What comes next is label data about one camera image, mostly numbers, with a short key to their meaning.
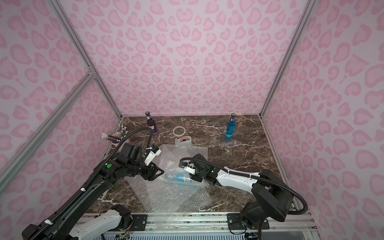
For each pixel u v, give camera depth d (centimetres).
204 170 65
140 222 73
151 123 100
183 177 82
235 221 73
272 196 43
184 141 100
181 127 114
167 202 79
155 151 67
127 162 56
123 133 91
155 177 66
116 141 94
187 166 72
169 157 95
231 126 113
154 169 65
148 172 63
